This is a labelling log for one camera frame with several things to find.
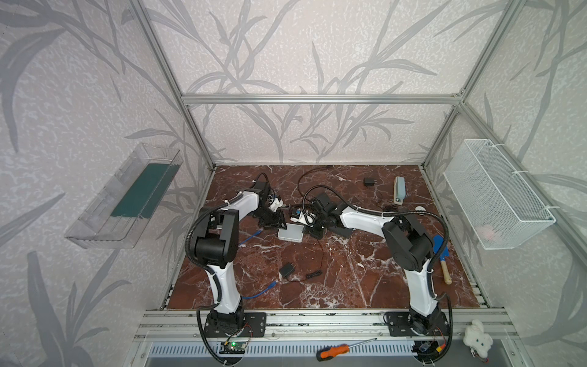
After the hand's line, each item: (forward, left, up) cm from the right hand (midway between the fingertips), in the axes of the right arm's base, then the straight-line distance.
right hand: (305, 221), depth 96 cm
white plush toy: (-41, -52, 0) cm, 66 cm away
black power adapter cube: (-20, +7, -2) cm, 21 cm away
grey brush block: (+15, -43, +2) cm, 45 cm away
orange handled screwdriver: (-45, -7, 0) cm, 45 cm away
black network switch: (-3, -15, -3) cm, 16 cm away
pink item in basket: (-14, -59, +18) cm, 63 cm away
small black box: (+25, -32, -4) cm, 41 cm away
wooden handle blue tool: (-7, -55, -4) cm, 56 cm away
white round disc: (+9, -53, -4) cm, 54 cm away
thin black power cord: (-21, -4, -3) cm, 21 cm away
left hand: (0, +9, +1) cm, 9 cm away
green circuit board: (-43, +23, -4) cm, 49 cm away
